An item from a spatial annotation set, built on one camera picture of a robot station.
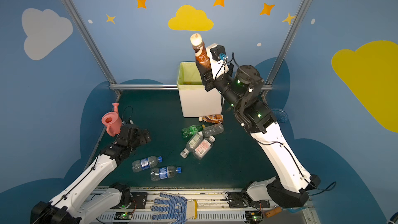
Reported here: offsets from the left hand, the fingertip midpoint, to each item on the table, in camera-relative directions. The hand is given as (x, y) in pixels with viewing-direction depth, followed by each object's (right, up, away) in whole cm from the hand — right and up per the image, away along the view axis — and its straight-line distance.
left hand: (144, 135), depth 83 cm
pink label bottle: (+32, -8, +5) cm, 34 cm away
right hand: (+33, +32, -32) cm, 56 cm away
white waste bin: (+28, +19, +13) cm, 36 cm away
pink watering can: (-22, +7, +7) cm, 24 cm away
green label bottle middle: (+27, -5, +7) cm, 28 cm away
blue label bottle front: (+12, -19, -5) cm, 23 cm away
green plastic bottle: (+22, -1, +14) cm, 26 cm away
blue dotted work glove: (+21, -33, -11) cm, 40 cm away
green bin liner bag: (+23, +36, +20) cm, 47 cm away
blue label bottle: (+1, -15, -2) cm, 15 cm away
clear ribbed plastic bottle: (+40, +1, +13) cm, 42 cm away
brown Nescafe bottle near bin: (+40, +7, +18) cm, 44 cm away
